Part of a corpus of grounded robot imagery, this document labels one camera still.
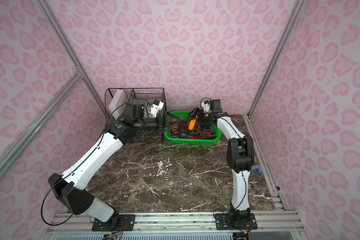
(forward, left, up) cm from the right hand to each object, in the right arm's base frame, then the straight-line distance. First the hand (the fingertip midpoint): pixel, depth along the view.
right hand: (192, 115), depth 96 cm
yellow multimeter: (-5, 0, -3) cm, 6 cm away
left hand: (-23, +7, +20) cm, 31 cm away
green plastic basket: (-3, +5, +4) cm, 7 cm away
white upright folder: (+2, +45, +9) cm, 46 cm away
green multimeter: (-7, -12, -9) cm, 16 cm away
